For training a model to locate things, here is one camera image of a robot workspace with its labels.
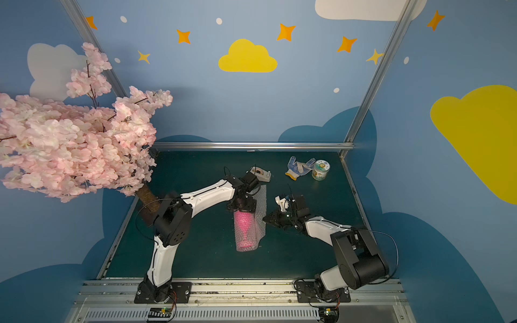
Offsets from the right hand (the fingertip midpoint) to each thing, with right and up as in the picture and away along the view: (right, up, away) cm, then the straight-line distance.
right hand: (266, 217), depth 87 cm
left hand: (-9, +3, +6) cm, 11 cm away
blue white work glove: (+18, +22, +27) cm, 39 cm away
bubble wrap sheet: (-3, -4, -4) cm, 6 cm away
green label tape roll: (+29, +21, +17) cm, 40 cm away
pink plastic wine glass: (-9, -1, -1) cm, 9 cm away
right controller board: (+23, -33, -14) cm, 43 cm away
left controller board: (-40, -33, -14) cm, 53 cm away
